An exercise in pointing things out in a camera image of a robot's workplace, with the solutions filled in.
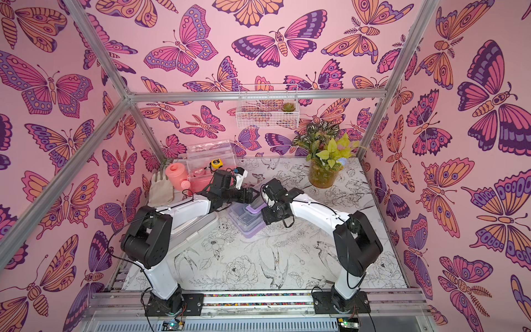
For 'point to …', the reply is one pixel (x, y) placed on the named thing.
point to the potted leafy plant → (328, 151)
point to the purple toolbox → (247, 217)
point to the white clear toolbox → (189, 217)
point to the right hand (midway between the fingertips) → (270, 214)
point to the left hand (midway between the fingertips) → (256, 192)
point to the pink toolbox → (203, 158)
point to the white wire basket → (267, 106)
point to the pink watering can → (178, 176)
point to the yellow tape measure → (216, 162)
